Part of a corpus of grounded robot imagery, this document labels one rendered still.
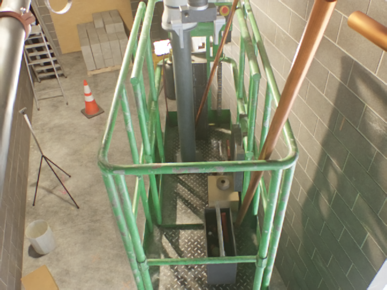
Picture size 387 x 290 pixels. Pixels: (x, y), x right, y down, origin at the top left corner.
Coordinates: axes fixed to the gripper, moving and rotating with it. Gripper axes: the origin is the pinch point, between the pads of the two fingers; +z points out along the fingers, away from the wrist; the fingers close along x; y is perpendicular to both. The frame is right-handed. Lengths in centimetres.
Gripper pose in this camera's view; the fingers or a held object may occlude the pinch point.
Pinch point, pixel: (198, 39)
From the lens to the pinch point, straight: 143.6
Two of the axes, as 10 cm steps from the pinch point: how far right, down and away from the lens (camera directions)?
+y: 1.8, 6.6, -7.3
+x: 9.8, -1.4, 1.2
